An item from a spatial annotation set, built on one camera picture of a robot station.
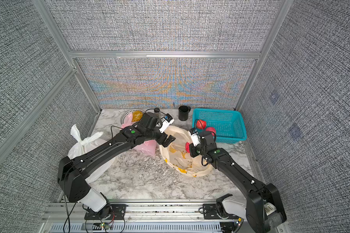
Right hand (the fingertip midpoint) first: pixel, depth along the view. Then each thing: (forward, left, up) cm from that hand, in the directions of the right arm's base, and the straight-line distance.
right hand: (190, 141), depth 84 cm
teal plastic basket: (+22, -31, -15) cm, 41 cm away
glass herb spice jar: (+31, +23, -6) cm, 39 cm away
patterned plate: (+34, +46, -12) cm, 58 cm away
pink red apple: (0, +1, -8) cm, 8 cm away
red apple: (+19, -8, -10) cm, 23 cm away
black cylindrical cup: (+31, +3, -8) cm, 33 cm away
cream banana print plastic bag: (-4, +9, -10) cm, 14 cm away
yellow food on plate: (+26, +37, -7) cm, 45 cm away
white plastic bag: (-3, +60, +2) cm, 60 cm away
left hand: (+1, +11, +9) cm, 14 cm away
